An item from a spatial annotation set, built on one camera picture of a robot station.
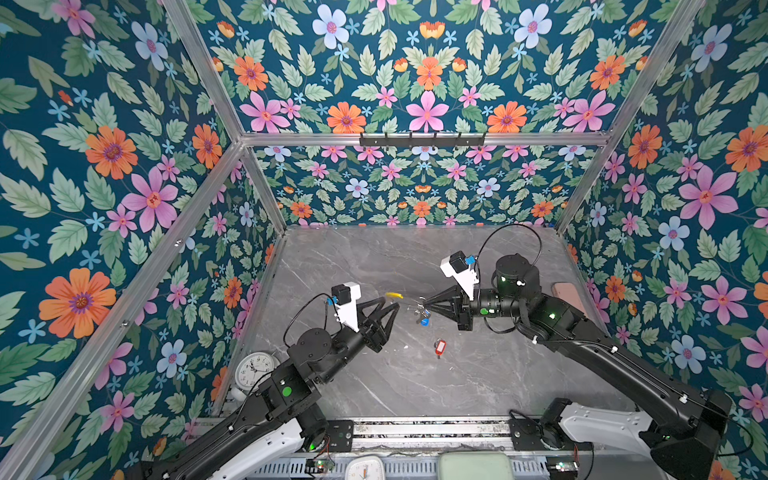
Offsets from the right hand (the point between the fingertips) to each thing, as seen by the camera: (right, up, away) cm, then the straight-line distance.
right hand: (427, 301), depth 61 cm
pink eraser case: (+50, -3, +38) cm, 62 cm away
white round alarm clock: (-48, -22, +20) cm, 56 cm away
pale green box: (+11, -39, +6) cm, 41 cm away
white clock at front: (-14, -39, +6) cm, 42 cm away
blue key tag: (0, -5, +3) cm, 6 cm away
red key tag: (+6, -18, +27) cm, 33 cm away
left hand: (-6, 0, -2) cm, 6 cm away
